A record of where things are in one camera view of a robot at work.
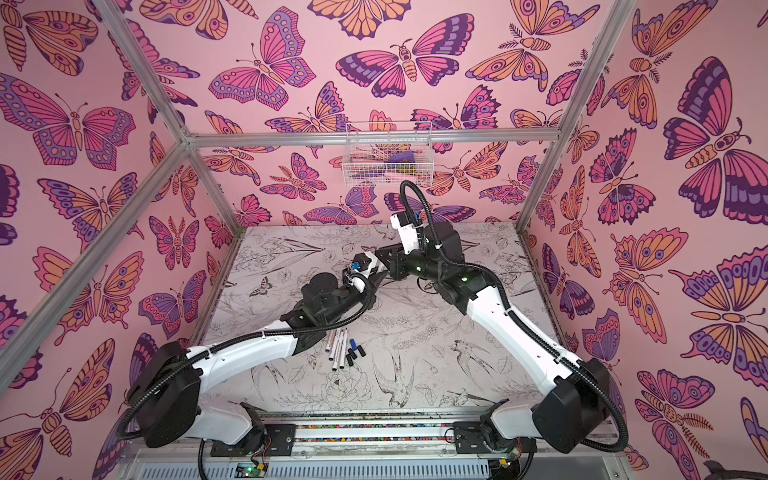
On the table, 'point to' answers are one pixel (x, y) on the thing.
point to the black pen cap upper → (353, 344)
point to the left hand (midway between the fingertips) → (387, 265)
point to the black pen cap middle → (352, 354)
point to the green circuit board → (248, 470)
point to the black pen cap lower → (350, 361)
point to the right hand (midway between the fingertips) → (378, 250)
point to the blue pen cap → (353, 349)
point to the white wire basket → (384, 154)
